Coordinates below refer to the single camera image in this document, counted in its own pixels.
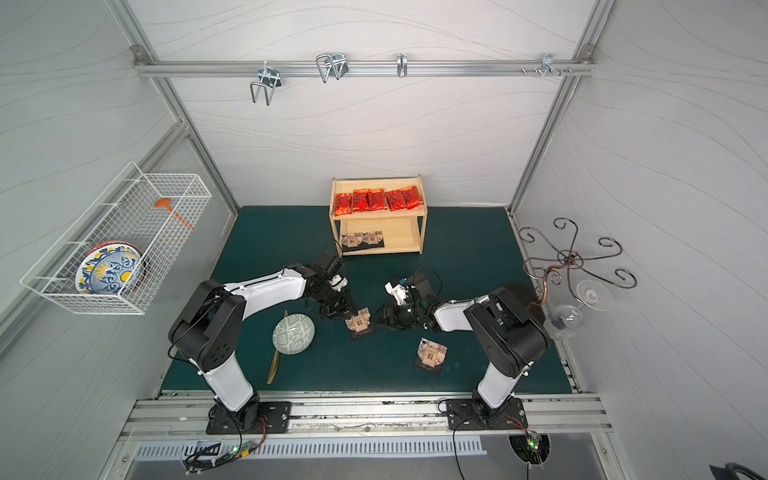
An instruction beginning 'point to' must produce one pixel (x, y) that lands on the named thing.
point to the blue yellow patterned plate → (113, 268)
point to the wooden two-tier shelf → (378, 215)
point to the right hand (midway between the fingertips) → (374, 319)
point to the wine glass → (565, 320)
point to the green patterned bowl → (294, 334)
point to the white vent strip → (177, 449)
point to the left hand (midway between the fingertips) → (357, 315)
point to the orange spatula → (166, 202)
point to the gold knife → (275, 362)
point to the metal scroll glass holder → (565, 231)
